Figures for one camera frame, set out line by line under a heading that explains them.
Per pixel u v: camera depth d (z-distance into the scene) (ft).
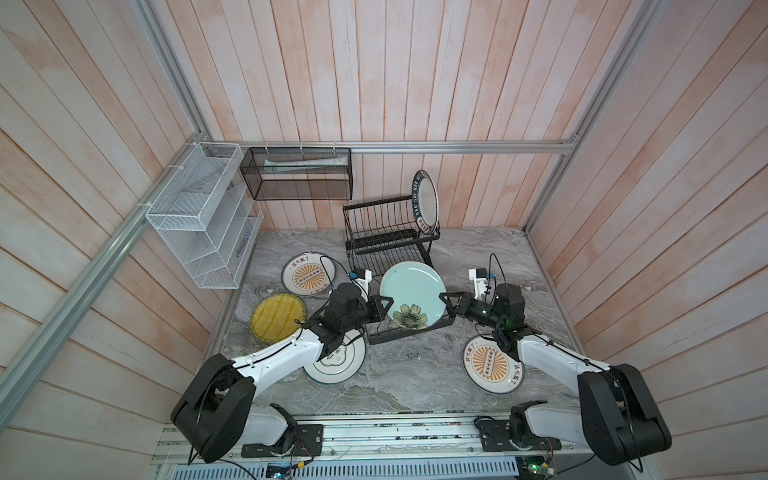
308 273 3.51
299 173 3.41
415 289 2.73
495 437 2.40
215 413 1.36
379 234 3.78
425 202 3.11
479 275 2.57
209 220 2.31
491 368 2.79
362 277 2.48
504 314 2.23
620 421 1.38
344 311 2.08
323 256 3.67
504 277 3.53
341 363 2.82
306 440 2.40
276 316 3.13
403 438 2.45
